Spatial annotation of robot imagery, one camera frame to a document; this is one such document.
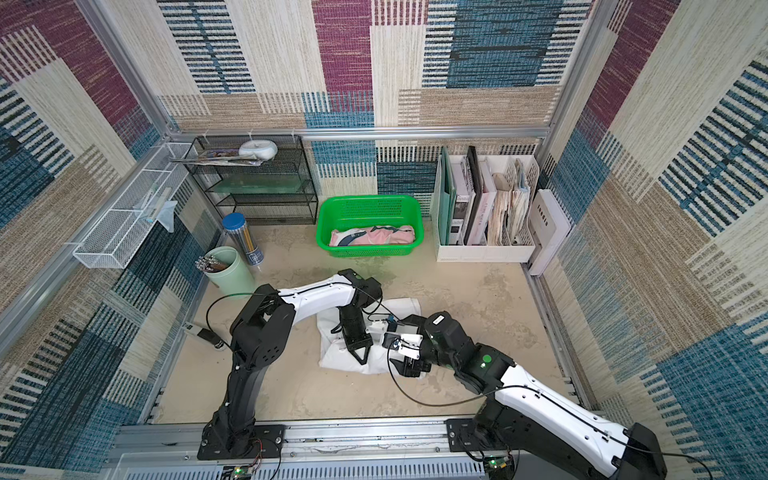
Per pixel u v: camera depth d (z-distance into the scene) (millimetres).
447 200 869
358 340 777
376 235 1055
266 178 1089
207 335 867
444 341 560
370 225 1085
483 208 937
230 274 894
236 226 935
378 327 813
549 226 937
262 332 541
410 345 620
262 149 894
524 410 492
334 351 827
